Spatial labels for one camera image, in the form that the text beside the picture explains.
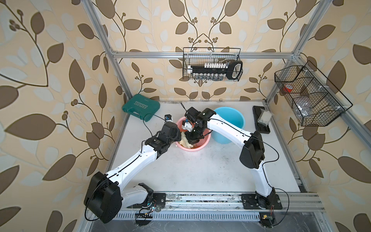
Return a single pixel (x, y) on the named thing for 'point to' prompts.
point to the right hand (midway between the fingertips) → (187, 144)
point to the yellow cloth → (184, 141)
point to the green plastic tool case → (142, 106)
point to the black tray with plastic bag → (263, 118)
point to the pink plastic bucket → (202, 143)
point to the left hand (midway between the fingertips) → (175, 129)
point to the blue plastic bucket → (232, 115)
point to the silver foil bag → (305, 108)
